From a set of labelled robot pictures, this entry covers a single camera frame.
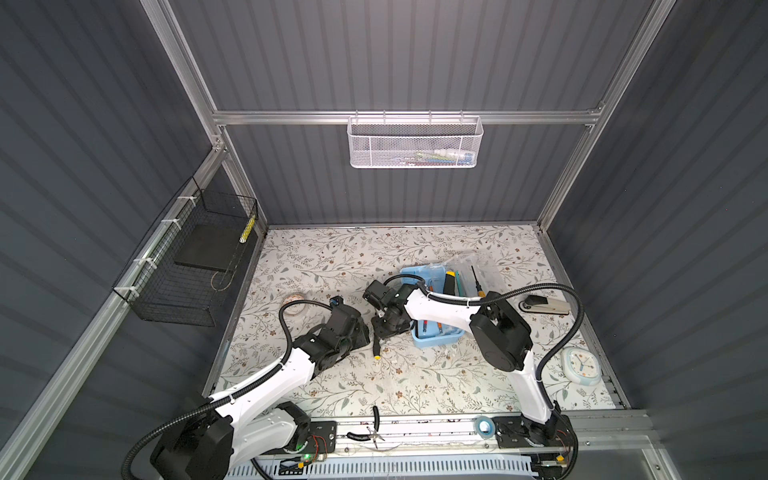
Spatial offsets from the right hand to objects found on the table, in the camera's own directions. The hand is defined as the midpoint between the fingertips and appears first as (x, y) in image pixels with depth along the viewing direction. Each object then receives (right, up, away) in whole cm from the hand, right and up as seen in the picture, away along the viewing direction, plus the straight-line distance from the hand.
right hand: (383, 335), depth 92 cm
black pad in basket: (-43, +27, -18) cm, 54 cm away
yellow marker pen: (-38, +31, -11) cm, 50 cm away
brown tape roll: (-31, +11, +7) cm, 33 cm away
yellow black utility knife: (+21, +16, +2) cm, 26 cm away
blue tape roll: (+26, -19, -17) cm, 36 cm away
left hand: (-5, +3, -7) cm, 10 cm away
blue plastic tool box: (+27, +19, +1) cm, 33 cm away
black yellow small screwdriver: (-2, -2, -4) cm, 5 cm away
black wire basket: (-49, +20, -20) cm, 56 cm away
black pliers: (-2, -20, -17) cm, 27 cm away
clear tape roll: (+55, -6, -9) cm, 57 cm away
